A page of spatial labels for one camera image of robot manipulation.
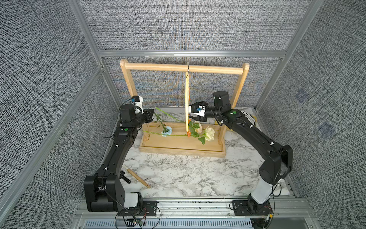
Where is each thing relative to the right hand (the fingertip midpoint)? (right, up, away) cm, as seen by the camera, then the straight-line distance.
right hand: (190, 104), depth 75 cm
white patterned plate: (+48, -6, +35) cm, 59 cm away
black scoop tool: (-39, -42, +8) cm, 58 cm away
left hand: (-19, -2, +4) cm, 19 cm away
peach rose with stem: (+3, -12, +8) cm, 15 cm away
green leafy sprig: (-15, -14, +13) cm, 24 cm away
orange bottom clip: (0, -16, +3) cm, 16 cm away
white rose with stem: (+11, -16, +3) cm, 20 cm away
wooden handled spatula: (-31, -41, +9) cm, 52 cm away
